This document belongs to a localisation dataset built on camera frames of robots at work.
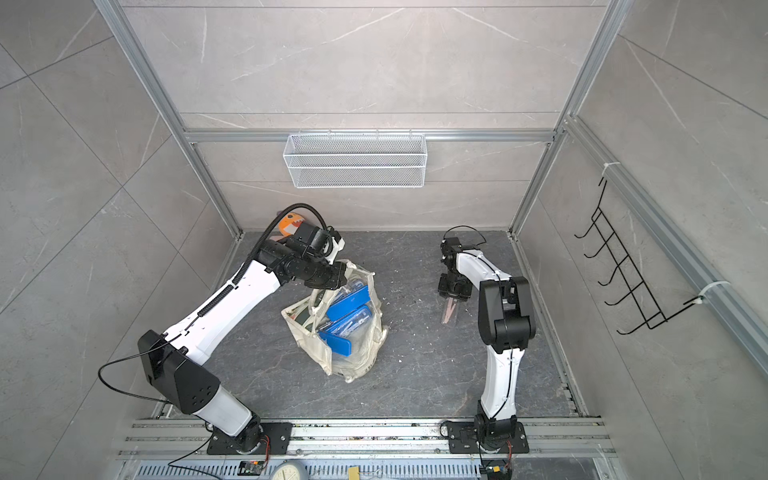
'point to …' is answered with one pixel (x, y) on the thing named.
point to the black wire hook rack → (649, 311)
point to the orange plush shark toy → (289, 224)
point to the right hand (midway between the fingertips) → (455, 295)
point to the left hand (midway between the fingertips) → (351, 277)
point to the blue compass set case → (352, 298)
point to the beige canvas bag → (306, 317)
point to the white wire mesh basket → (357, 160)
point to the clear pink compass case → (450, 311)
